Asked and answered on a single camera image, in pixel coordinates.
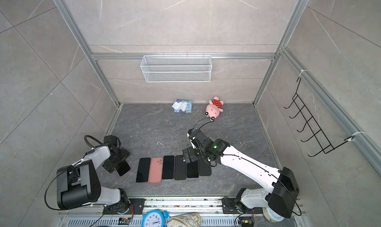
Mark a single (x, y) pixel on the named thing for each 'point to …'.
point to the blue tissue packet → (182, 106)
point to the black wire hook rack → (324, 145)
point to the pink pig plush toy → (213, 109)
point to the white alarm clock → (271, 215)
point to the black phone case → (180, 168)
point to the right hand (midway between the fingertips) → (191, 151)
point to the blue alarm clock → (155, 218)
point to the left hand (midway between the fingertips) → (120, 157)
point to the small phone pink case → (123, 167)
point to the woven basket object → (190, 219)
